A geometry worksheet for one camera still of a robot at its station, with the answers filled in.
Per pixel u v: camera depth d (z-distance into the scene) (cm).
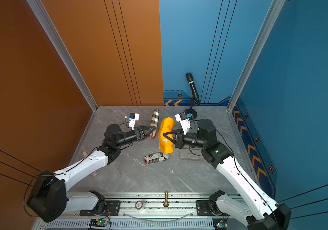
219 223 71
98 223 70
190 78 97
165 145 62
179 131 59
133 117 70
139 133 64
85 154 94
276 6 70
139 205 69
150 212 73
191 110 115
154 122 69
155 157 87
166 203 74
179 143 56
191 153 60
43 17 72
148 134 67
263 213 37
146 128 71
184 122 58
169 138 62
